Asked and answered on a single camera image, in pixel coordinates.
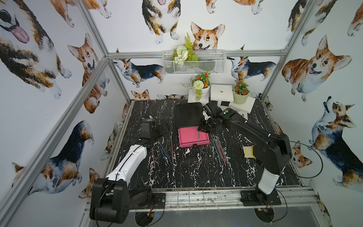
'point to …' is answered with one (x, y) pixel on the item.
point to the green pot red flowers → (240, 92)
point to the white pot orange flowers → (201, 83)
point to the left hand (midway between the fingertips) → (163, 124)
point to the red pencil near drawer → (172, 151)
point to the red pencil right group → (221, 152)
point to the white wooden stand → (223, 93)
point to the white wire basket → (210, 62)
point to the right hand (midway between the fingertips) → (195, 129)
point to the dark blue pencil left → (164, 151)
